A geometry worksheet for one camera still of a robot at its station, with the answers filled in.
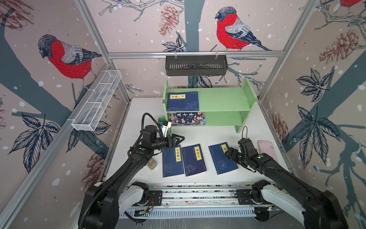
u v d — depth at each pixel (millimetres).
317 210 388
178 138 776
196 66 1053
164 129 741
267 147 904
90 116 711
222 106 811
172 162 860
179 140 749
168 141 691
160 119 957
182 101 811
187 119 898
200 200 729
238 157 740
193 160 862
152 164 814
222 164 845
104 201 390
